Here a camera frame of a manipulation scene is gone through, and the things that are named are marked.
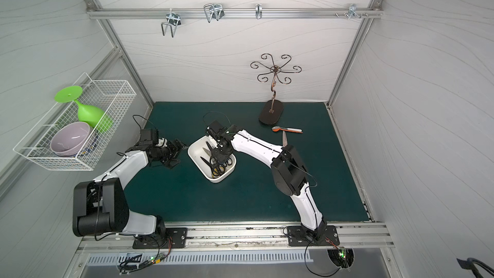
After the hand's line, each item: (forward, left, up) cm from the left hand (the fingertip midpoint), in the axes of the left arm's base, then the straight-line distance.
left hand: (185, 151), depth 89 cm
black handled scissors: (-5, -15, -7) cm, 18 cm away
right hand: (+1, -17, 0) cm, 17 cm away
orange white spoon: (+21, -44, -9) cm, 50 cm away
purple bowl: (-11, +29, +26) cm, 40 cm away
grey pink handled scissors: (+14, -49, -9) cm, 52 cm away
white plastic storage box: (+5, -4, -9) cm, 11 cm away
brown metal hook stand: (+33, -42, -7) cm, 54 cm away
